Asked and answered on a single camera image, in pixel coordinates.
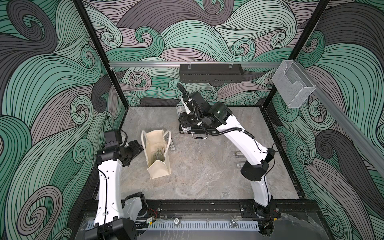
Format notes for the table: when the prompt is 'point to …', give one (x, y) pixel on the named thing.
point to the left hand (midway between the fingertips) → (137, 148)
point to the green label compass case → (158, 155)
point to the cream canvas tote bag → (151, 140)
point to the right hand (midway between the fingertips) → (181, 120)
